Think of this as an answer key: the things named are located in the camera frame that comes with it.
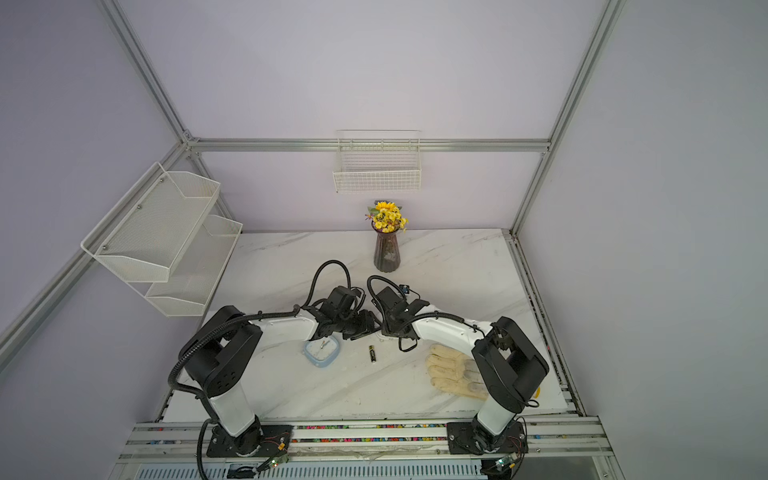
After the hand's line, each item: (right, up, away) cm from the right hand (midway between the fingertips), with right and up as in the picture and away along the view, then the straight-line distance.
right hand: (397, 330), depth 90 cm
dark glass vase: (-3, +23, +11) cm, 26 cm away
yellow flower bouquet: (-3, +35, +1) cm, 35 cm away
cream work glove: (+16, -10, -6) cm, 20 cm away
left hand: (-6, 0, 0) cm, 6 cm away
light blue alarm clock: (-22, -6, -4) cm, 23 cm away
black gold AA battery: (-8, -6, -2) cm, 10 cm away
